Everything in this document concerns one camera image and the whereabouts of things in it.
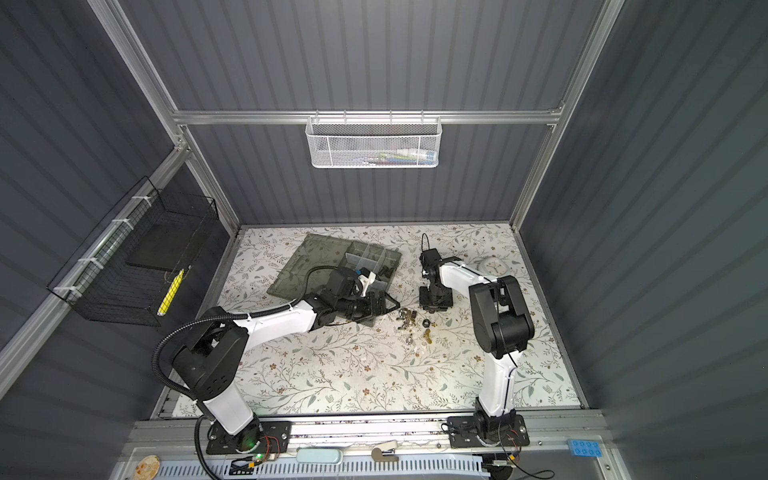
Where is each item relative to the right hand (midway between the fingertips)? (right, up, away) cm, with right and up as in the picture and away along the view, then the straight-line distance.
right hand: (434, 309), depth 97 cm
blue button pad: (+33, -28, -27) cm, 51 cm away
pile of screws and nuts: (-9, -2, -4) cm, 10 cm away
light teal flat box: (-32, -31, -26) cm, 51 cm away
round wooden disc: (-71, -32, -28) cm, 83 cm away
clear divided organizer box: (-42, +19, +15) cm, 49 cm away
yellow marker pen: (-66, +9, -29) cm, 72 cm away
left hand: (-14, +2, -12) cm, 18 cm away
